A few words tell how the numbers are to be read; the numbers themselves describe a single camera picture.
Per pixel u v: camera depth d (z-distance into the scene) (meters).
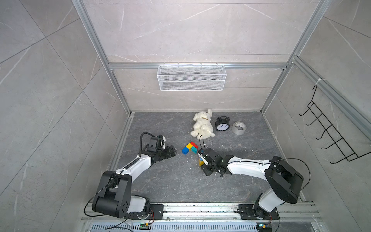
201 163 0.86
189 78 1.01
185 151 0.95
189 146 0.96
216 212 0.75
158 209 0.75
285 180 0.45
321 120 0.72
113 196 0.42
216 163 0.67
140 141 0.68
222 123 1.03
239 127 1.09
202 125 0.96
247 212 0.73
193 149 0.95
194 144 0.98
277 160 0.47
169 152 0.80
